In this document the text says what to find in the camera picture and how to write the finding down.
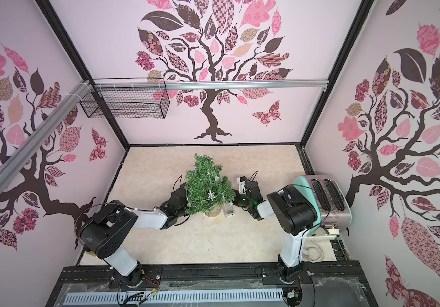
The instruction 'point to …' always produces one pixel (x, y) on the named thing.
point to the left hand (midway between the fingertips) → (206, 205)
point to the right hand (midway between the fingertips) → (223, 194)
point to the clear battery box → (228, 209)
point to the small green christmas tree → (208, 190)
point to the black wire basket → (146, 98)
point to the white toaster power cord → (313, 252)
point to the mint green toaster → (329, 198)
